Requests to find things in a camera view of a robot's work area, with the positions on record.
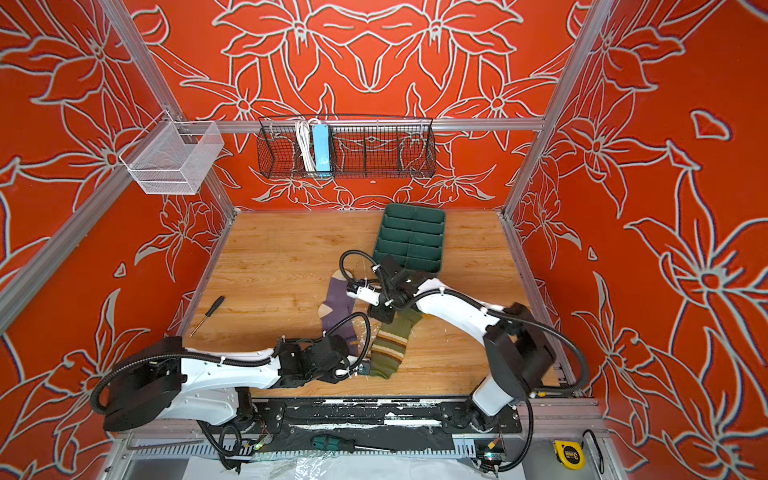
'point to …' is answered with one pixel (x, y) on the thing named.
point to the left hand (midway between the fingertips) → (347, 349)
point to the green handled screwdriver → (342, 445)
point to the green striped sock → (389, 346)
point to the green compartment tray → (414, 237)
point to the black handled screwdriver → (209, 312)
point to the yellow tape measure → (569, 454)
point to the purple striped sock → (337, 314)
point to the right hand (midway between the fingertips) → (368, 305)
